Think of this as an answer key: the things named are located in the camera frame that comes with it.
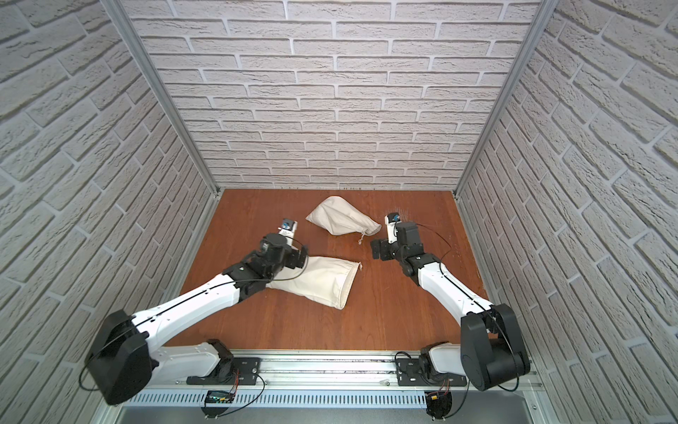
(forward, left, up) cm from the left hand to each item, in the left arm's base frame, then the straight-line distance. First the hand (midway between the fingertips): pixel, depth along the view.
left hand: (290, 234), depth 83 cm
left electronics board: (-41, +18, -21) cm, 50 cm away
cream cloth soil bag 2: (+14, -16, -9) cm, 23 cm away
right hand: (+1, -29, -4) cm, 30 cm away
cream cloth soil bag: (-13, -11, -7) cm, 19 cm away
